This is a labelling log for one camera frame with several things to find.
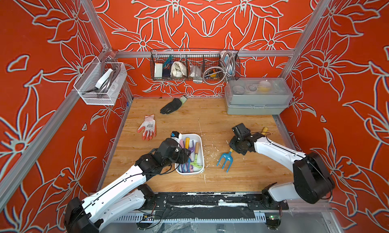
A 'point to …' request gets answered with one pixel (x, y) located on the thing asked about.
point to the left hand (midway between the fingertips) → (187, 150)
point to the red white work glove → (149, 126)
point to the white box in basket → (158, 71)
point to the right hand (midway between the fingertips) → (227, 145)
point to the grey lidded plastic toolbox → (258, 95)
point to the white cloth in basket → (178, 70)
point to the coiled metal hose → (216, 75)
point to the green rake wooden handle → (196, 151)
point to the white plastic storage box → (182, 168)
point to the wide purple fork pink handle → (192, 148)
